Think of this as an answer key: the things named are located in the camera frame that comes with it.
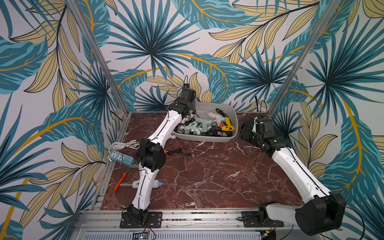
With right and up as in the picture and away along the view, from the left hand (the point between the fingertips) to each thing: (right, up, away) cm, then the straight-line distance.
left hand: (189, 102), depth 92 cm
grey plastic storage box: (+9, -1, +23) cm, 25 cm away
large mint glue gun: (+11, -11, +17) cm, 23 cm away
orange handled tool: (-39, -46, -8) cm, 61 cm away
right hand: (+31, -19, -11) cm, 38 cm away
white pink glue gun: (+22, -9, +21) cm, 31 cm away
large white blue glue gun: (-17, -46, -10) cm, 51 cm away
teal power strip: (-42, -34, +1) cm, 54 cm away
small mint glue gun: (+3, -14, +11) cm, 18 cm away
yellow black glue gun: (+27, -16, +10) cm, 33 cm away
